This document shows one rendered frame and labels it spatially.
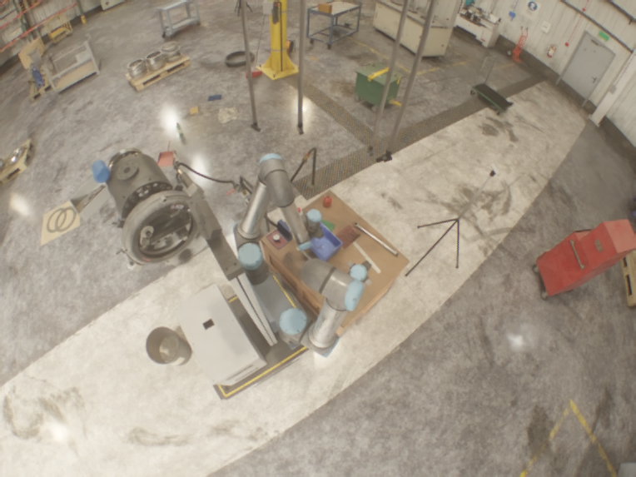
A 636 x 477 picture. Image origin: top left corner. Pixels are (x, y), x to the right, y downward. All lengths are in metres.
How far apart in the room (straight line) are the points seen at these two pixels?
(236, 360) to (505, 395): 2.59
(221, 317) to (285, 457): 1.38
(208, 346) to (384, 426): 1.64
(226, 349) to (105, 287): 1.96
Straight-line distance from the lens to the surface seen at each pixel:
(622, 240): 3.39
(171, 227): 2.49
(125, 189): 2.69
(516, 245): 3.96
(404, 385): 2.75
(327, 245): 2.40
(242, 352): 1.79
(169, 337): 2.74
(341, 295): 1.06
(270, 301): 1.91
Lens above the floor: 2.59
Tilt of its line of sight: 61 degrees down
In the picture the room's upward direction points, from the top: 7 degrees clockwise
